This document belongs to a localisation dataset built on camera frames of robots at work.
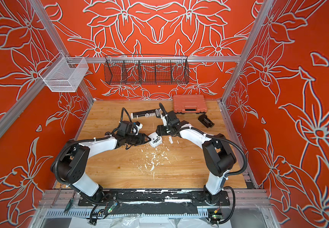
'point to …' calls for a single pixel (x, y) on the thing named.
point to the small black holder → (206, 121)
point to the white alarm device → (156, 140)
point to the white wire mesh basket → (64, 74)
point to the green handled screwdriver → (70, 203)
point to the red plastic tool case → (189, 103)
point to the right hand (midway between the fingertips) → (160, 128)
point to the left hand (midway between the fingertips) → (148, 139)
